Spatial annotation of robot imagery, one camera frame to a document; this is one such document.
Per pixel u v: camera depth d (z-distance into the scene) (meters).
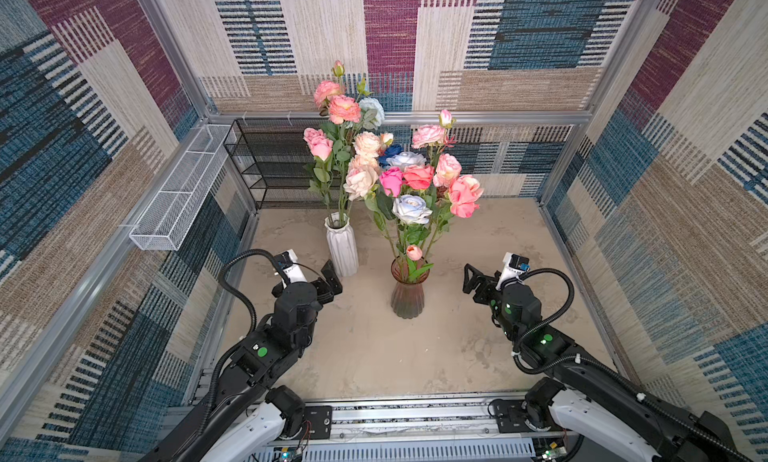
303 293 0.52
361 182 0.65
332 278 0.64
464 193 0.57
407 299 0.95
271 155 1.07
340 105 0.67
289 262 0.60
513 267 0.67
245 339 0.52
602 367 0.51
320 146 0.69
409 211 0.62
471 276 0.74
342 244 0.87
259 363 0.48
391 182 0.62
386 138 0.69
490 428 0.73
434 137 0.62
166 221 0.91
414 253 0.66
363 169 0.67
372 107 0.73
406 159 0.67
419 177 0.62
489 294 0.70
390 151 0.72
